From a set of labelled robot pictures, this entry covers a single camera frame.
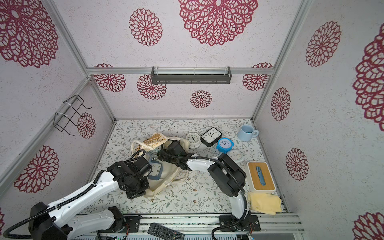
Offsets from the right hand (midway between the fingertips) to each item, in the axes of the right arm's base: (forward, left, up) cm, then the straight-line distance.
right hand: (160, 153), depth 90 cm
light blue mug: (+21, -57, -9) cm, 61 cm away
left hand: (-24, +3, +1) cm, 24 cm away
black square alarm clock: (+19, -32, -8) cm, 38 cm away
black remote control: (-39, -7, -7) cm, 40 cm away
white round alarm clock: (+15, -20, -6) cm, 26 cm away
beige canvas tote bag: (-9, -7, -7) cm, 13 cm away
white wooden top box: (-11, -58, -8) cm, 59 cm away
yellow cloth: (-24, -60, -10) cm, 65 cm away
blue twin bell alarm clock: (+13, -41, -9) cm, 44 cm away
